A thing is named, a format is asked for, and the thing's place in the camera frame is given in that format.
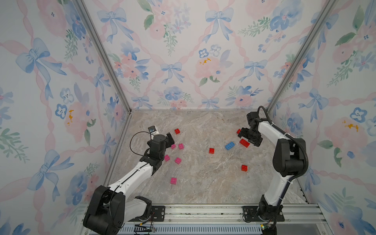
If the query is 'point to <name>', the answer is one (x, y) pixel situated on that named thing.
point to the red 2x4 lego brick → (245, 143)
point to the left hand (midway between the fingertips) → (164, 134)
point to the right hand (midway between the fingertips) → (247, 138)
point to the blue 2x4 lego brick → (229, 146)
